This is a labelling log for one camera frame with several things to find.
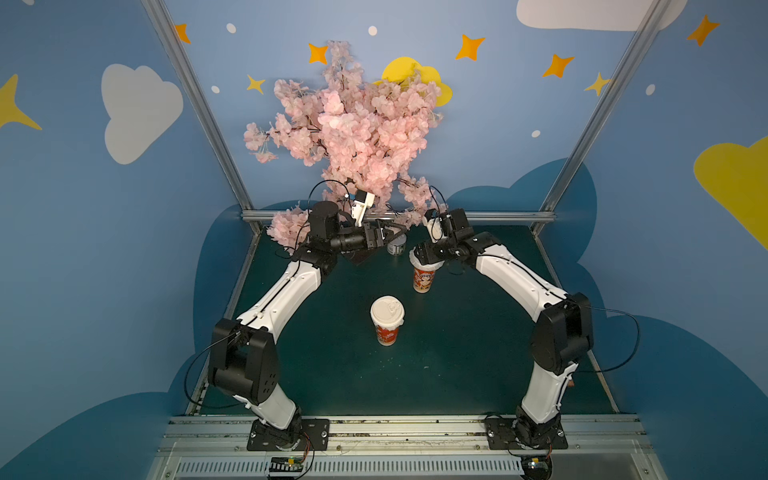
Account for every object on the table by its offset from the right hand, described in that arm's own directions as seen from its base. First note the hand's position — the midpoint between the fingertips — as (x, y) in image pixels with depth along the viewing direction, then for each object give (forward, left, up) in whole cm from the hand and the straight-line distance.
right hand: (431, 245), depth 90 cm
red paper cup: (-25, +12, -12) cm, 31 cm away
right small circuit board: (-52, -27, -22) cm, 63 cm away
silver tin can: (+12, +11, -16) cm, 23 cm away
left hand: (-9, +9, +16) cm, 20 cm away
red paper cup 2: (-6, +1, -11) cm, 13 cm away
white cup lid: (-23, +12, -2) cm, 26 cm away
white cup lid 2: (-9, +1, +1) cm, 9 cm away
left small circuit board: (-56, +35, -21) cm, 70 cm away
